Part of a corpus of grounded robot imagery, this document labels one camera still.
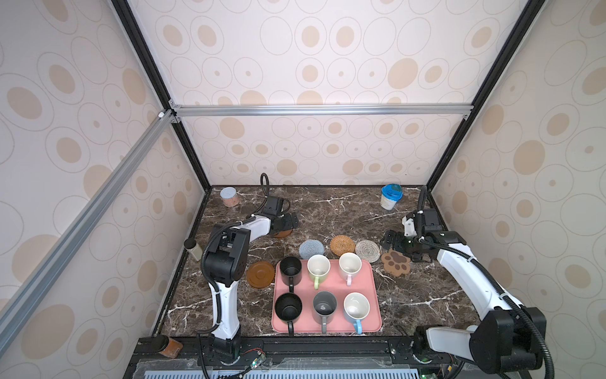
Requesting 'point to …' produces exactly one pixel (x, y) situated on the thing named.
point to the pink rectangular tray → (334, 283)
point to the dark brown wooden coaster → (283, 234)
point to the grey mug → (324, 309)
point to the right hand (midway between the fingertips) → (400, 245)
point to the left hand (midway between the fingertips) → (296, 220)
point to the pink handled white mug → (349, 264)
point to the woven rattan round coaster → (342, 244)
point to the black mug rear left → (290, 271)
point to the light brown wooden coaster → (260, 274)
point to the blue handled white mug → (357, 307)
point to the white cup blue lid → (390, 194)
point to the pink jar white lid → (229, 195)
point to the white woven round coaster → (368, 249)
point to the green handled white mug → (318, 266)
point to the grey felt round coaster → (310, 247)
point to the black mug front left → (288, 307)
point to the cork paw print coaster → (395, 263)
